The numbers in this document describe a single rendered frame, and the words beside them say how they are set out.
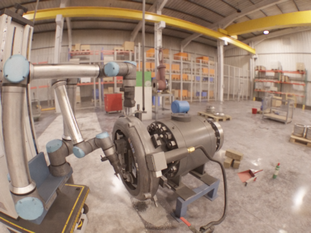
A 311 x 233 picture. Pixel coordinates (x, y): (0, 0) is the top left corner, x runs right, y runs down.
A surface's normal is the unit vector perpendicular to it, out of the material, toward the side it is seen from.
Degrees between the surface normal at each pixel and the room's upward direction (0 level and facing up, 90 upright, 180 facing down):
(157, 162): 68
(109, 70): 91
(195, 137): 55
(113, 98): 90
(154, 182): 91
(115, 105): 90
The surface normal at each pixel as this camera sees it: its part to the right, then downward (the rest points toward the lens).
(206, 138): 0.47, -0.29
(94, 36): 0.43, 0.19
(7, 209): 0.10, 0.21
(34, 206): 0.80, 0.21
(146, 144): 0.40, -0.48
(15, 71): 0.82, -0.01
